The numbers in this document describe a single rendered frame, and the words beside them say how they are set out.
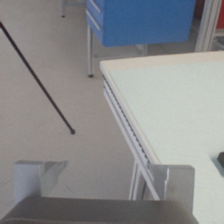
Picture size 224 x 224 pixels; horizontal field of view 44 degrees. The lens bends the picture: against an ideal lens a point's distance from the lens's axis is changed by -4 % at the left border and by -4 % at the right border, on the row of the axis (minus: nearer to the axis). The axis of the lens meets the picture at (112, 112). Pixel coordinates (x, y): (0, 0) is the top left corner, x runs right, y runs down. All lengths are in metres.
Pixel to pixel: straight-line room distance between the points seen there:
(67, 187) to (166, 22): 1.12
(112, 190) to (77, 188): 0.19
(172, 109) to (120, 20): 1.24
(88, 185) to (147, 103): 1.17
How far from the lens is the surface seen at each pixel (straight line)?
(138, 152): 0.48
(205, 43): 1.91
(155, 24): 1.77
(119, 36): 1.71
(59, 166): 0.16
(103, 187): 1.61
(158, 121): 0.45
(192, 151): 0.41
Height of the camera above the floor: 1.28
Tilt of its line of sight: 38 degrees down
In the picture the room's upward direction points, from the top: 4 degrees clockwise
